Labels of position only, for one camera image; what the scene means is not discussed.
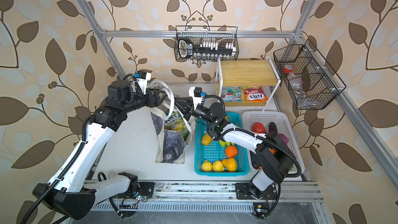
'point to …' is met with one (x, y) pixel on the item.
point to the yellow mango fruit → (206, 139)
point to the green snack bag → (175, 122)
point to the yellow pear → (230, 163)
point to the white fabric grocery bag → (170, 146)
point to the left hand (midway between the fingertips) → (163, 90)
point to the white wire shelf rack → (245, 83)
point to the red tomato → (258, 127)
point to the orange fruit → (231, 151)
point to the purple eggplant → (272, 128)
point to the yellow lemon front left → (207, 166)
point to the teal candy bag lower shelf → (231, 94)
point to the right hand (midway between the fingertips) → (173, 101)
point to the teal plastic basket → (220, 158)
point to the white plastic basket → (284, 132)
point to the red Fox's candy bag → (254, 94)
